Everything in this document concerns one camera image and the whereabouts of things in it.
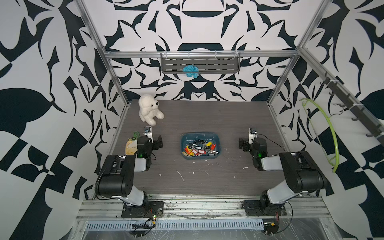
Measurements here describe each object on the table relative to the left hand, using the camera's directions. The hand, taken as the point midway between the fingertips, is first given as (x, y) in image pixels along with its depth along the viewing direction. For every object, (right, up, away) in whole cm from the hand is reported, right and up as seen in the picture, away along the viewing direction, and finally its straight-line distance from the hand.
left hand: (151, 133), depth 94 cm
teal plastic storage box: (+31, -8, +2) cm, 32 cm away
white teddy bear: (-3, +14, +4) cm, 15 cm away
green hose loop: (+90, +16, -18) cm, 93 cm away
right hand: (+61, -1, +1) cm, 61 cm away
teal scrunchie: (+25, +38, -3) cm, 45 cm away
